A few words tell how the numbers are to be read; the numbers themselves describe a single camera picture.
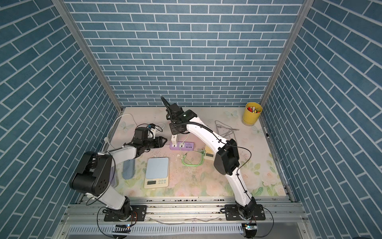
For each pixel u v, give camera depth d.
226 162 0.52
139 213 0.73
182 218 0.74
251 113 1.01
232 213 0.74
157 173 0.85
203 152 0.94
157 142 0.84
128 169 0.86
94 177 0.46
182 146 0.96
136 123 1.12
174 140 0.93
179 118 0.63
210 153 0.94
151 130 0.79
